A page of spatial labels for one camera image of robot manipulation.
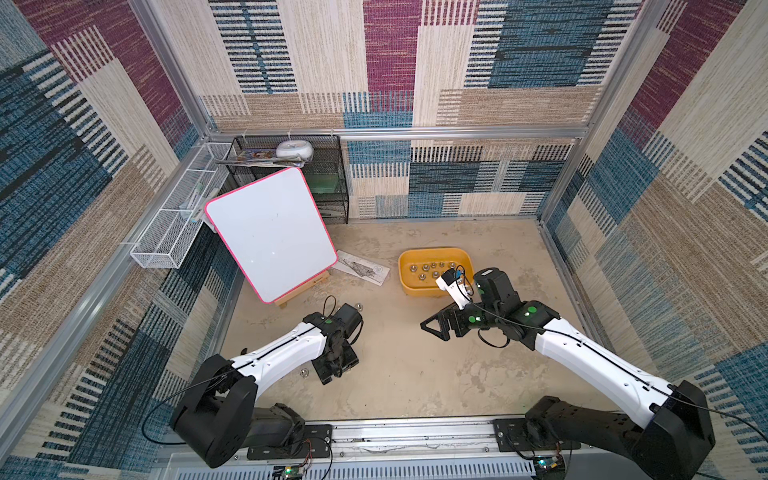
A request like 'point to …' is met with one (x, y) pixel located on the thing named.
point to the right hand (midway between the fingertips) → (431, 316)
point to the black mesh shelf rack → (254, 159)
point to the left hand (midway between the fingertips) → (348, 368)
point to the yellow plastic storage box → (420, 268)
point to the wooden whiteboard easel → (282, 302)
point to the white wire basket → (168, 237)
